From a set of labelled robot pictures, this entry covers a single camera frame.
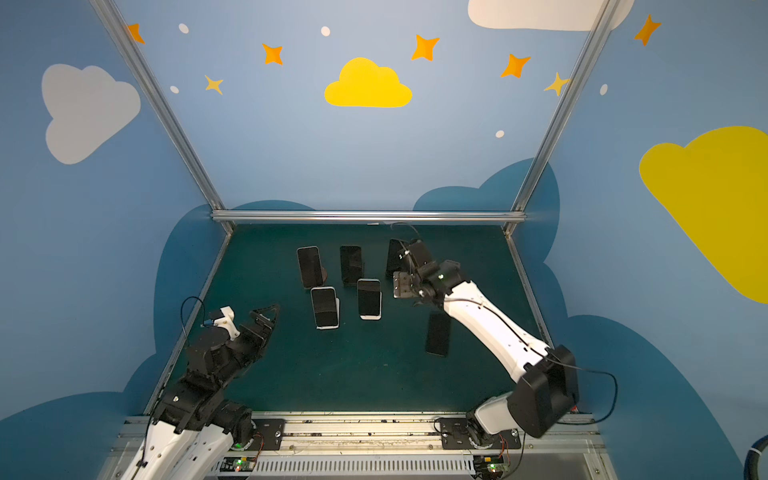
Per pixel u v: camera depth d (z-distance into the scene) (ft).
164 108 2.80
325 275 3.42
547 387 1.33
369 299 3.13
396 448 2.42
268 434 2.44
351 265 3.28
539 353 1.40
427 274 1.97
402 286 2.40
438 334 3.05
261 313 2.17
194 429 1.67
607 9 2.26
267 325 2.13
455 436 2.44
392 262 3.41
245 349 2.08
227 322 2.21
